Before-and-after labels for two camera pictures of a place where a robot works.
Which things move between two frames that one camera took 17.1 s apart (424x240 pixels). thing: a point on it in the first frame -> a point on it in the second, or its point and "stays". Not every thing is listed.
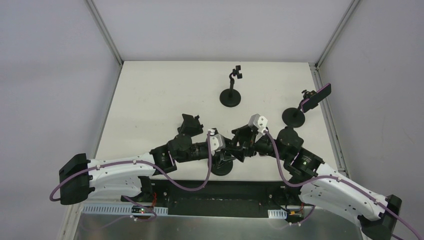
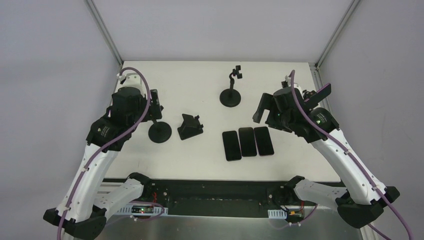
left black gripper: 224,153 -> 154,105
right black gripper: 247,139 -> 269,108
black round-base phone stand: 231,97 stays
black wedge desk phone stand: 191,126 stays
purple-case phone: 314,101 stays
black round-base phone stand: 220,166 -> 160,132
